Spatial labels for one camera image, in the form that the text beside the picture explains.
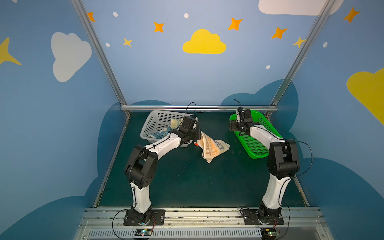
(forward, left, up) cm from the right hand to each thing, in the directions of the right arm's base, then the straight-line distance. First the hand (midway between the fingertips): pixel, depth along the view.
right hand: (236, 122), depth 100 cm
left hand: (-12, +24, +2) cm, 26 cm away
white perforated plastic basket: (-15, +33, -8) cm, 37 cm away
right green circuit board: (-60, -10, -13) cm, 62 cm away
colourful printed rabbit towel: (-17, +17, -6) cm, 25 cm away
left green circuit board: (-63, +49, -11) cm, 81 cm away
